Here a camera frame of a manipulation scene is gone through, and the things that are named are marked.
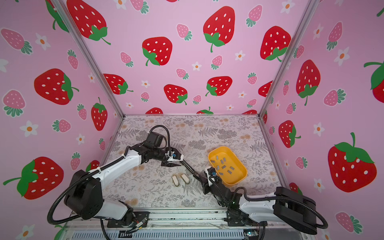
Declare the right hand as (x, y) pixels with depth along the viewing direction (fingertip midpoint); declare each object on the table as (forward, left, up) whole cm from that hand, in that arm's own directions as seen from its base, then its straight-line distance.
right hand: (200, 175), depth 80 cm
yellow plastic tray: (+9, -17, -8) cm, 21 cm away
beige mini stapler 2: (-1, +8, -6) cm, 10 cm away
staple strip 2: (+8, -17, -9) cm, 21 cm away
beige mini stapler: (-3, +14, -5) cm, 15 cm away
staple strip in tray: (+14, -12, -9) cm, 21 cm away
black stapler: (+6, +7, -7) cm, 11 cm away
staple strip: (+11, -13, -9) cm, 19 cm away
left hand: (+7, +12, +6) cm, 15 cm away
